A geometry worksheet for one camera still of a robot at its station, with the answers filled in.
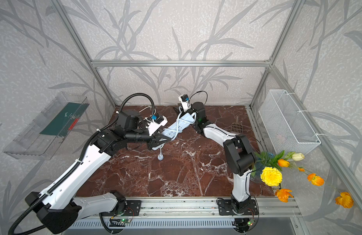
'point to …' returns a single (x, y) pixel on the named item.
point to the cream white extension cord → (149, 106)
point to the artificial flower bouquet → (269, 168)
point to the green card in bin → (63, 122)
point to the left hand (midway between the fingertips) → (168, 137)
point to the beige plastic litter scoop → (237, 127)
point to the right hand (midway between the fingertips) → (176, 104)
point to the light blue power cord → (160, 156)
